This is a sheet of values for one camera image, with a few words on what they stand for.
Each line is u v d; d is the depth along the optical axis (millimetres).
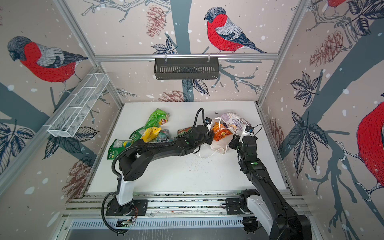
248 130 700
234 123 861
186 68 1063
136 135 978
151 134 902
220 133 853
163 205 750
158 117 999
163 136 938
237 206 728
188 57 971
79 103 789
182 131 980
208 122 776
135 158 550
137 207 728
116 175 513
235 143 732
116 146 927
